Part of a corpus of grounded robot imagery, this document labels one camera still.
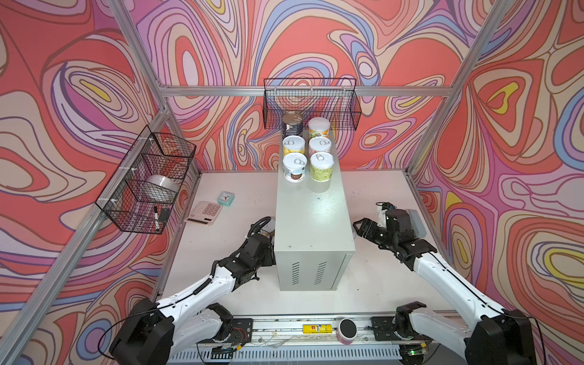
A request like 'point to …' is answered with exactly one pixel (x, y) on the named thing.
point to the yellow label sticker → (318, 328)
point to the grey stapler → (417, 224)
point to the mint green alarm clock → (226, 198)
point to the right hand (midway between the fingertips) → (361, 231)
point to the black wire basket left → (143, 187)
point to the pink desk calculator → (204, 213)
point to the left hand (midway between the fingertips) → (271, 248)
